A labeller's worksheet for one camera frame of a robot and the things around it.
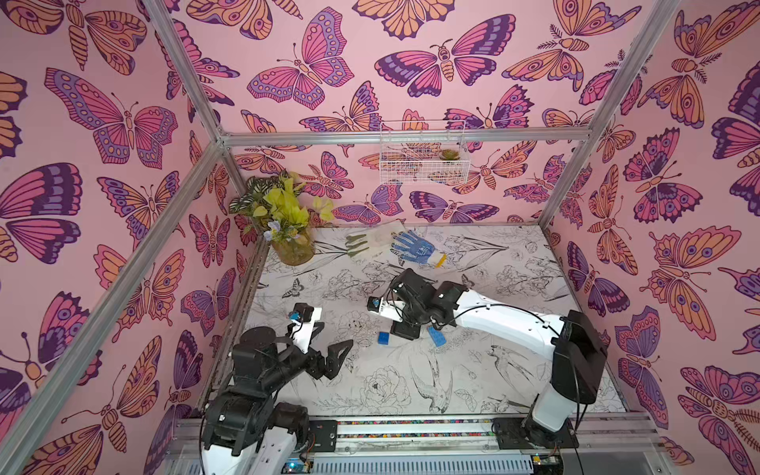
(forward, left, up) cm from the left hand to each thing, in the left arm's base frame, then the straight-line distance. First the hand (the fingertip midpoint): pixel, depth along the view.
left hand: (337, 331), depth 66 cm
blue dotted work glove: (+46, -21, -24) cm, 55 cm away
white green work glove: (+47, +3, -23) cm, 52 cm away
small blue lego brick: (+9, -10, -23) cm, 27 cm away
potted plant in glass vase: (+43, +23, -1) cm, 49 cm away
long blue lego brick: (+9, -26, -23) cm, 36 cm away
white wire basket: (+57, -23, +10) cm, 62 cm away
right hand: (+11, -13, -12) cm, 21 cm away
